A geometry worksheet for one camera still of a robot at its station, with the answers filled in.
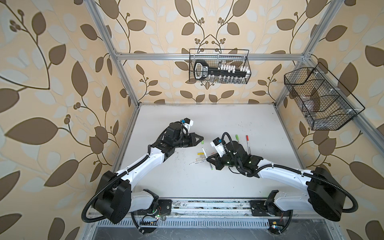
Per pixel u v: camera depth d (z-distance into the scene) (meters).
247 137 1.01
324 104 0.73
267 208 0.66
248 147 0.96
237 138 1.02
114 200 0.41
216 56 0.90
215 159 0.72
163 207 0.74
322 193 0.41
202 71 0.84
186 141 0.70
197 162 0.90
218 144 0.71
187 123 0.74
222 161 0.71
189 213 0.74
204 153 0.79
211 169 0.79
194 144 0.69
